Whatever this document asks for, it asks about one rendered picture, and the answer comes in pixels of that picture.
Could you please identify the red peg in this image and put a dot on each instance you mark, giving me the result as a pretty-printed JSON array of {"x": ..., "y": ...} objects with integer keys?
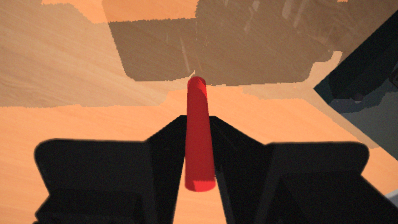
[{"x": 199, "y": 173}]

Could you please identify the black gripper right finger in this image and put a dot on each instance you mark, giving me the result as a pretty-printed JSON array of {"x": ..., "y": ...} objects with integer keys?
[{"x": 247, "y": 171}]

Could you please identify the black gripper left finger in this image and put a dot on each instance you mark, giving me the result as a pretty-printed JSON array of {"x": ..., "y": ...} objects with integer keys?
[{"x": 152, "y": 168}]

